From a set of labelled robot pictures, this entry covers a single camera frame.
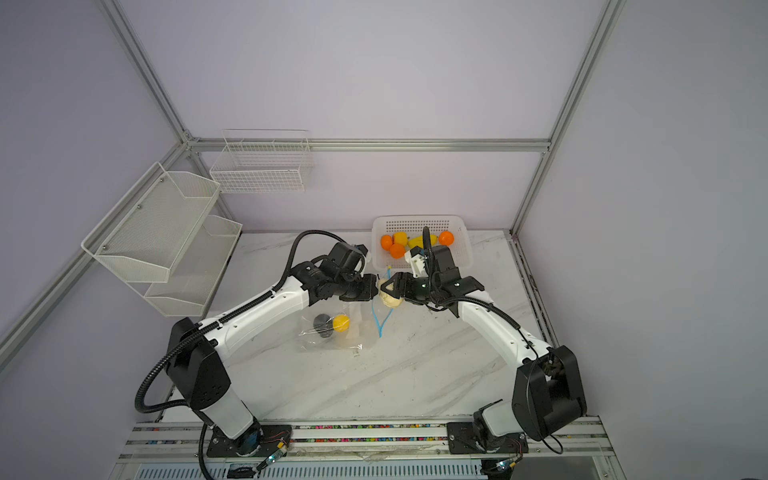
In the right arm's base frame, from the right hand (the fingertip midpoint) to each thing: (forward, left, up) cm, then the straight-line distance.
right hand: (387, 289), depth 79 cm
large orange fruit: (+32, +2, -15) cm, 35 cm away
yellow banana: (+33, -10, -15) cm, 37 cm away
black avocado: (-4, +21, -14) cm, 25 cm away
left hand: (0, +3, -2) cm, 3 cm away
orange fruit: (+28, -2, -16) cm, 33 cm away
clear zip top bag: (-2, +6, -15) cm, 17 cm away
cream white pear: (-3, 0, 0) cm, 3 cm away
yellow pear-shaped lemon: (-2, +15, -15) cm, 21 cm away
